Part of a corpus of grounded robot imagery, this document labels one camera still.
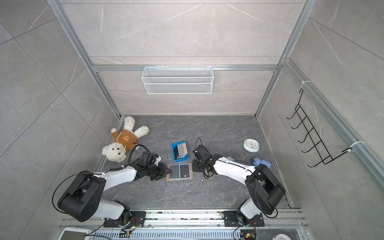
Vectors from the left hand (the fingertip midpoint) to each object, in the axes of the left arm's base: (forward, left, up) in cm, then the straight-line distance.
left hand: (170, 169), depth 88 cm
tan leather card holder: (-3, -3, -2) cm, 5 cm away
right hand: (+2, -15, +2) cm, 15 cm away
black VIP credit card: (0, -9, -3) cm, 9 cm away
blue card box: (+11, -3, 0) cm, 12 cm away
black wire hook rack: (-8, -70, +29) cm, 76 cm away
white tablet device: (-30, +40, +2) cm, 50 cm away
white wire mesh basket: (+53, -7, +28) cm, 60 cm away
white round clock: (+15, -54, +1) cm, 56 cm away
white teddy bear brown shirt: (+11, +34, +4) cm, 36 cm away
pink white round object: (-35, -54, +1) cm, 64 cm away
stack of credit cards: (+11, -6, +2) cm, 13 cm away
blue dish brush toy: (+2, -53, +2) cm, 53 cm away
